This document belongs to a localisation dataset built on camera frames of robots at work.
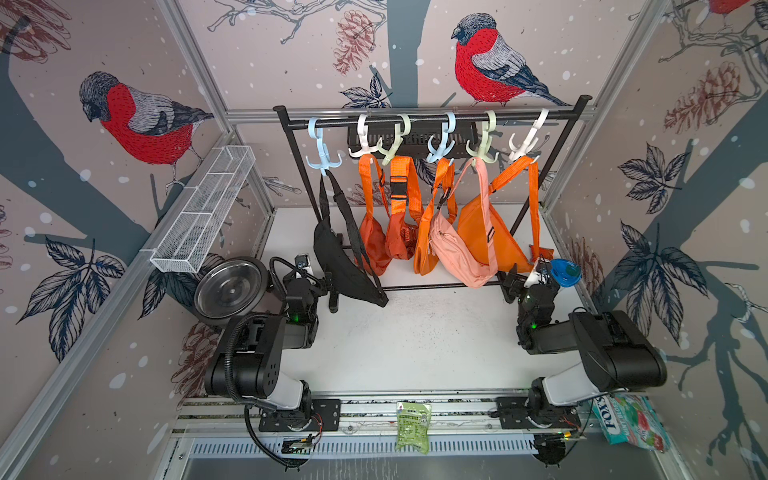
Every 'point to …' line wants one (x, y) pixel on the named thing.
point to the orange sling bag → (511, 256)
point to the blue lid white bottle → (565, 272)
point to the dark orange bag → (406, 207)
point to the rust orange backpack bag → (372, 235)
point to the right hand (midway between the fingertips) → (532, 266)
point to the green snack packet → (412, 422)
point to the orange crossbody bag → (425, 256)
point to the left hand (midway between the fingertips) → (315, 260)
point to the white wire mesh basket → (207, 199)
